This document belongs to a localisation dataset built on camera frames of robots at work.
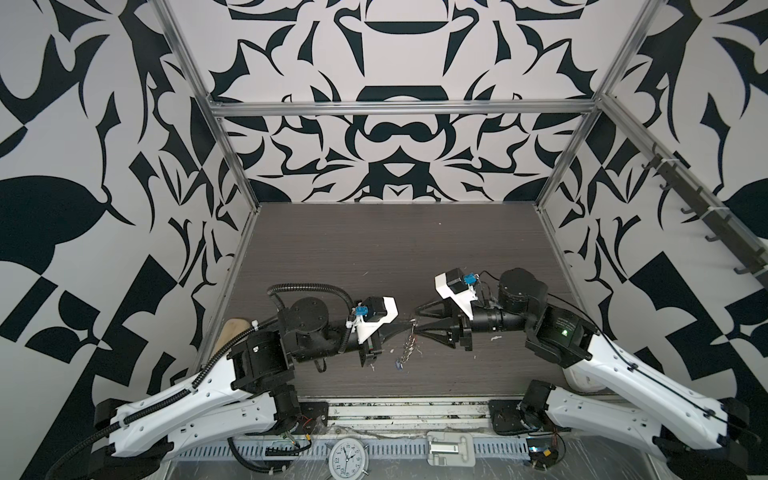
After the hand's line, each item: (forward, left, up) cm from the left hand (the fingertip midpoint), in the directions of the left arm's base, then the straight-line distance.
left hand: (411, 316), depth 54 cm
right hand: (0, -2, -2) cm, 3 cm away
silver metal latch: (-18, -11, -33) cm, 39 cm away
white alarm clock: (-19, +13, -31) cm, 39 cm away
